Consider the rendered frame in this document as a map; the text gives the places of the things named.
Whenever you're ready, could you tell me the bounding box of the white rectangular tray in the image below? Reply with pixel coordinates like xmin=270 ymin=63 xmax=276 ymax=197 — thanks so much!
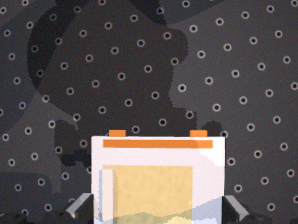
xmin=92 ymin=130 xmax=224 ymax=224

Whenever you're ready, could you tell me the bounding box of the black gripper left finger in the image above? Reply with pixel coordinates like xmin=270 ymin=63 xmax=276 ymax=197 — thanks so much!
xmin=0 ymin=193 xmax=94 ymax=224

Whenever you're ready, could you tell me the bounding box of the white bar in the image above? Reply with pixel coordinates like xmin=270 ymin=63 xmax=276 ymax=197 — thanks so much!
xmin=103 ymin=168 xmax=114 ymax=224

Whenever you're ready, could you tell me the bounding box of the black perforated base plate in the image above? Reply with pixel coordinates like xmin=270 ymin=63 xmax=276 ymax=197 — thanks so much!
xmin=0 ymin=0 xmax=298 ymax=224

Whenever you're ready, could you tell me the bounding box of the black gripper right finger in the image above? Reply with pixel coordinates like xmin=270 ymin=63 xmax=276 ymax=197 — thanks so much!
xmin=221 ymin=195 xmax=273 ymax=224

